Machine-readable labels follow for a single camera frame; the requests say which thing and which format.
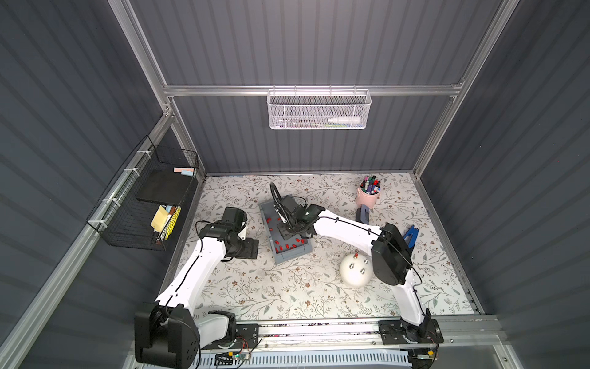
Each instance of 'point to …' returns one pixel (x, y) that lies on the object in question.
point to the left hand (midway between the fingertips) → (245, 251)
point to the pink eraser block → (180, 169)
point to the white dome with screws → (356, 270)
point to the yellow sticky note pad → (160, 219)
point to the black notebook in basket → (165, 186)
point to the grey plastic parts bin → (286, 245)
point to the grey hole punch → (362, 214)
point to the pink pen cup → (369, 191)
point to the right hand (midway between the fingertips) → (283, 230)
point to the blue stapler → (412, 232)
